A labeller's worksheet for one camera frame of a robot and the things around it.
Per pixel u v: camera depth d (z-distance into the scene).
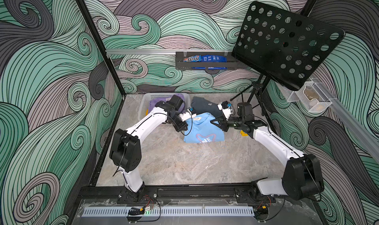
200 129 0.86
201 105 1.11
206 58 0.92
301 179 0.41
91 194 0.74
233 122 0.70
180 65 0.89
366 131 0.52
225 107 0.70
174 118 0.71
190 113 0.75
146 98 1.05
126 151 0.49
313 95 0.67
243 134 0.65
